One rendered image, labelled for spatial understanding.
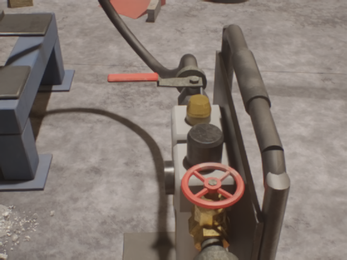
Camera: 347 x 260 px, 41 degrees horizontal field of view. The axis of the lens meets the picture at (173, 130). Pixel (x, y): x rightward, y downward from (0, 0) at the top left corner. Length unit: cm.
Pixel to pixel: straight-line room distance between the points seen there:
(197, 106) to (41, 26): 91
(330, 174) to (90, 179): 66
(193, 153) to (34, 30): 98
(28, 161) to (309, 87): 99
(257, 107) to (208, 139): 8
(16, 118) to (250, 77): 71
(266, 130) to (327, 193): 79
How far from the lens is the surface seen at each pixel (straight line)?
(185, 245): 71
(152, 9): 207
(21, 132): 120
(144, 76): 75
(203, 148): 58
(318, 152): 141
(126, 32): 132
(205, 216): 55
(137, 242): 111
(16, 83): 122
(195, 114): 67
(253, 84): 57
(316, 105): 161
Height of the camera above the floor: 87
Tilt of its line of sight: 38 degrees down
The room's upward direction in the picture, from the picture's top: straight up
